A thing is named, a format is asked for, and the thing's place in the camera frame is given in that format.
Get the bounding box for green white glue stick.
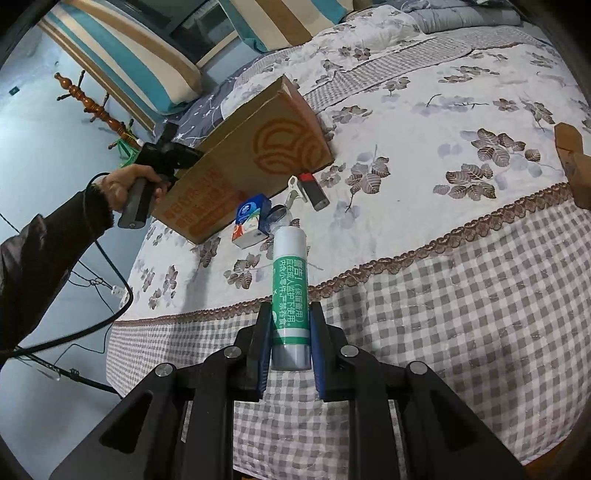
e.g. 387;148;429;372
271;226;311;371

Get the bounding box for red black lighter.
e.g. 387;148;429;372
297;172;329;211

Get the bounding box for left forearm dark sleeve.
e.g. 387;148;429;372
1;187;113;351

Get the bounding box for person left hand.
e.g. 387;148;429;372
94;164;170;213

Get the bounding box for green shopping bag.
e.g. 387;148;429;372
114;131;141;167

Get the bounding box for wooden coat stand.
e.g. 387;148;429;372
54;70;140;149

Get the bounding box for left striped curtain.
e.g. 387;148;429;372
39;1;202;131

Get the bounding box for striped curtain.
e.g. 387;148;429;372
39;1;202;131
219;0;355;53

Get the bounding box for brown cardboard box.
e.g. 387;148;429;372
153;76;334;244

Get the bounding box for blue small carton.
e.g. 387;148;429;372
231;194;271;249

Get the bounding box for clear tape roll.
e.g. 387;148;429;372
266;205;293;234

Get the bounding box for white power strip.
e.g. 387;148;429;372
111;285;126;298

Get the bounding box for window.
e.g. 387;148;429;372
111;0;235;63

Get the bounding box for white plastic clip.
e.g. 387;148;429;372
284;176;308;210

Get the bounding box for right striped curtain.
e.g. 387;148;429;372
219;0;355;53

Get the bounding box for floral checked bedspread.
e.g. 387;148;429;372
106;26;590;479

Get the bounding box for wooden block toy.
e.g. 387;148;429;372
554;123;591;210

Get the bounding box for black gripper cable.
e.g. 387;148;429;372
0;239;136;358

